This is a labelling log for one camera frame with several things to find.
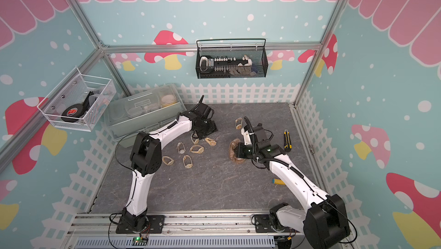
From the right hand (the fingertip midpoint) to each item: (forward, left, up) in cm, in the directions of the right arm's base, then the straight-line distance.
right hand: (234, 149), depth 81 cm
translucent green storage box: (+25, +49, +2) cm, 55 cm away
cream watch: (+13, +22, -12) cm, 29 cm away
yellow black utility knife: (+12, -32, -14) cm, 37 cm away
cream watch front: (+7, +30, -13) cm, 33 cm away
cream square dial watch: (+24, -4, -12) cm, 27 cm away
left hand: (+15, +11, -8) cm, 20 cm away
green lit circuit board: (-34, +42, -17) cm, 56 cm away
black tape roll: (+6, +65, +22) cm, 69 cm away
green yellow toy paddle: (-11, -20, -12) cm, 26 cm away
